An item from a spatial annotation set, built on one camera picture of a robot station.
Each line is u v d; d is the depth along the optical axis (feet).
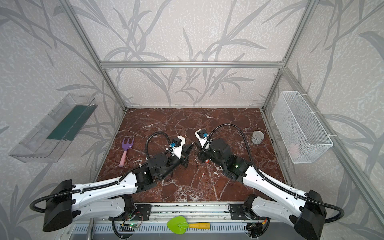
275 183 1.48
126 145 3.17
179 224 2.27
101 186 1.50
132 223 2.34
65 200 1.30
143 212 2.40
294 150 2.38
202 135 1.95
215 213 2.47
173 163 1.95
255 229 2.29
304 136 1.99
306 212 1.27
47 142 2.10
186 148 2.11
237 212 2.40
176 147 1.88
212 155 1.99
